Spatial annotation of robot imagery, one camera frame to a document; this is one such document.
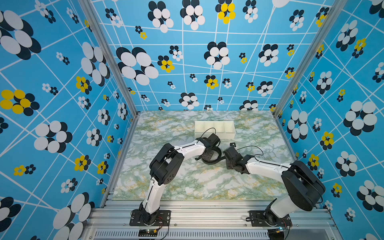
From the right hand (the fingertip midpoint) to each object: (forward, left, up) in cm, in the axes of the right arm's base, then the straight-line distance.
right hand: (233, 160), depth 92 cm
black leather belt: (+1, +9, +3) cm, 9 cm away
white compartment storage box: (+27, +2, -2) cm, 27 cm away
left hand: (+5, +17, -1) cm, 17 cm away
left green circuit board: (-37, +46, -3) cm, 60 cm away
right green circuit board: (-37, -15, -3) cm, 40 cm away
